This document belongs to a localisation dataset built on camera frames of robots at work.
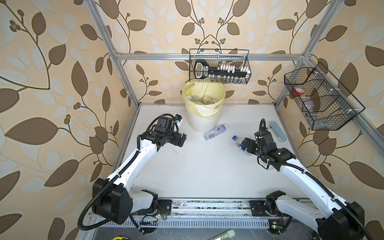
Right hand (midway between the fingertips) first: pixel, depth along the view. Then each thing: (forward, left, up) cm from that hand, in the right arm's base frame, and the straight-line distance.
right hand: (249, 145), depth 82 cm
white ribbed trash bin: (+16, +25, +5) cm, 30 cm away
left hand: (+6, +41, +6) cm, 42 cm away
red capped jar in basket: (+21, -28, +20) cm, 40 cm away
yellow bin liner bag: (+34, +23, +4) cm, 42 cm away
